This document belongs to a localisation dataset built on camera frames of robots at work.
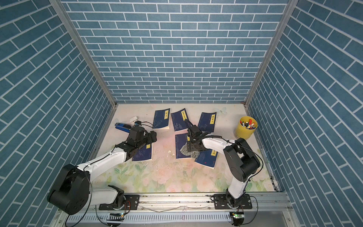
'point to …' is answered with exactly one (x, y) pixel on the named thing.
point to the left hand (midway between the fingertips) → (154, 134)
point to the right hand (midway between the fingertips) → (196, 147)
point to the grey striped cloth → (194, 154)
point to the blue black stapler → (123, 126)
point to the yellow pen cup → (240, 132)
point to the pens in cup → (248, 125)
